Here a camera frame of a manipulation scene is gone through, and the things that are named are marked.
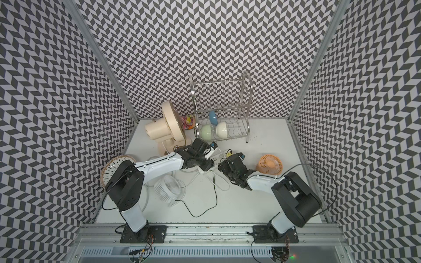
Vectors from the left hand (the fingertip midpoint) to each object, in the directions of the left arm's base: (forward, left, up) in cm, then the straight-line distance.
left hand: (209, 162), depth 90 cm
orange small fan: (-3, -32, +3) cm, 33 cm away
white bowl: (+18, -7, +7) cm, 21 cm away
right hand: (-3, -6, -3) cm, 7 cm away
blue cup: (+33, -1, +1) cm, 33 cm away
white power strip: (+5, -4, -3) cm, 7 cm away
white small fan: (-17, +17, +5) cm, 25 cm away
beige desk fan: (+9, +20, +17) cm, 28 cm away
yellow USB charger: (+5, -11, 0) cm, 12 cm away
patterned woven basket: (-1, +56, -3) cm, 56 cm away
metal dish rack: (+17, -7, +25) cm, 31 cm away
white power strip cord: (-4, +3, -5) cm, 7 cm away
